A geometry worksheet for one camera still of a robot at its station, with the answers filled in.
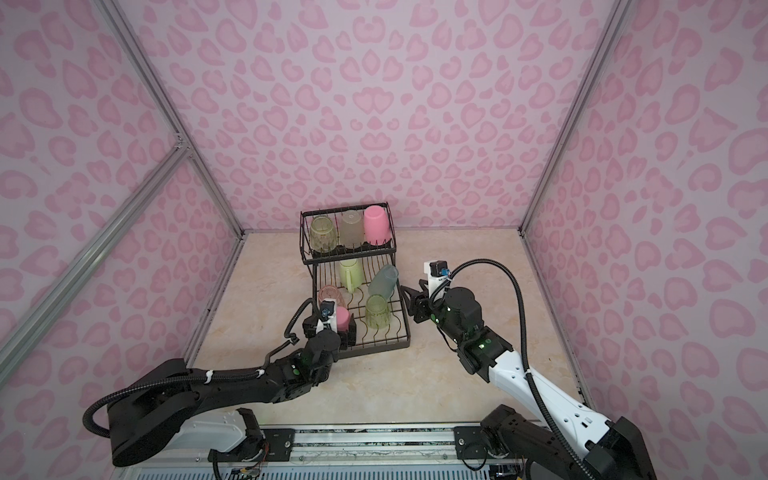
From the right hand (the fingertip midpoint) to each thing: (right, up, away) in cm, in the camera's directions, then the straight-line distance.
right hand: (410, 284), depth 74 cm
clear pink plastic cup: (-24, -4, +20) cm, 32 cm away
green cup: (-9, -12, +21) cm, 26 cm away
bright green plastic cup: (-24, +13, +8) cm, 28 cm away
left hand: (-19, -9, +9) cm, 23 cm away
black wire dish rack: (-17, +9, +16) cm, 25 cm away
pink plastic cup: (-9, +16, +12) cm, 22 cm away
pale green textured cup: (-16, +15, +12) cm, 25 cm away
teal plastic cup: (-7, -1, +20) cm, 21 cm away
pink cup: (-18, -10, +7) cm, 22 cm away
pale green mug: (-17, +1, +20) cm, 26 cm away
